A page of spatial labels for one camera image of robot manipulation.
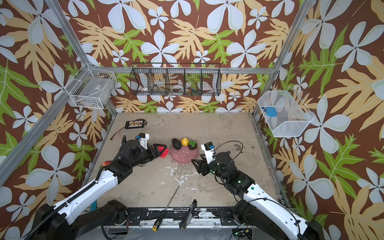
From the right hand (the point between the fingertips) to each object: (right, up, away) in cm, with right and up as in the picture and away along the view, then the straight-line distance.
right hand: (195, 158), depth 73 cm
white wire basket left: (-60, +39, +14) cm, 73 cm away
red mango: (-53, -6, +16) cm, 56 cm away
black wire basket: (-12, +48, +25) cm, 55 cm away
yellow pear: (-6, +6, +25) cm, 27 cm away
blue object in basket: (+45, +25, +13) cm, 53 cm away
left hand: (-16, +5, +5) cm, 18 cm away
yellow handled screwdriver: (-17, -30, +1) cm, 35 cm away
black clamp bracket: (-6, -31, -1) cm, 32 cm away
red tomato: (-15, +2, +2) cm, 16 cm away
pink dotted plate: (-7, -3, +23) cm, 24 cm away
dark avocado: (-11, +4, +23) cm, 26 cm away
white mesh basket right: (+51, +24, +12) cm, 57 cm away
